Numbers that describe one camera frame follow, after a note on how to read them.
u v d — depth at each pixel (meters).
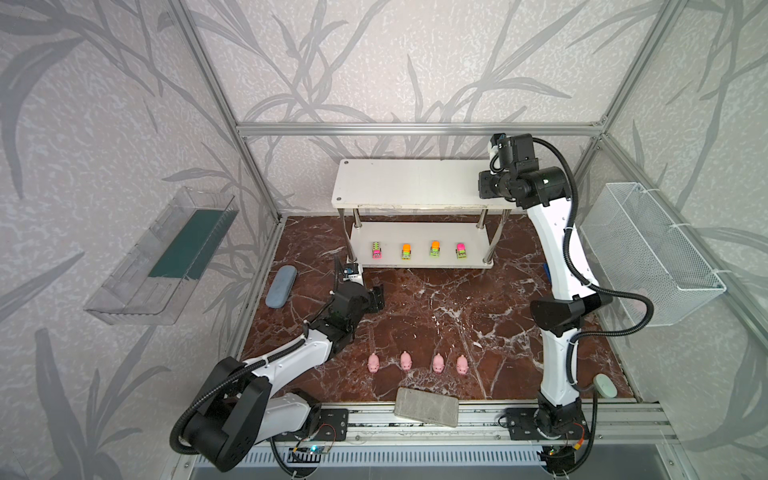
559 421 0.64
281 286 0.96
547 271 0.55
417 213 1.24
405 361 0.82
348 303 0.64
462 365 0.82
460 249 1.00
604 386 0.78
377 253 0.99
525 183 0.53
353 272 0.75
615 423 0.76
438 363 0.82
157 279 0.65
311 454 0.72
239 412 0.41
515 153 0.56
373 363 0.82
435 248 1.00
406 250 0.99
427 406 0.74
